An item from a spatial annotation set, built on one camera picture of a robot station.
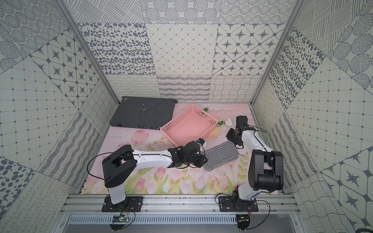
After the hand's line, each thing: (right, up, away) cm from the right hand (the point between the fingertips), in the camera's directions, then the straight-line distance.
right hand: (230, 139), depth 92 cm
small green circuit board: (-60, -36, -22) cm, 73 cm away
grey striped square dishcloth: (-7, -10, -1) cm, 12 cm away
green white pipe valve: (+2, +10, +13) cm, 16 cm away
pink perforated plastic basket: (-25, +9, +14) cm, 30 cm away
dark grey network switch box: (-62, +17, +18) cm, 67 cm away
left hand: (-16, -8, -8) cm, 19 cm away
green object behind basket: (-14, +20, +23) cm, 34 cm away
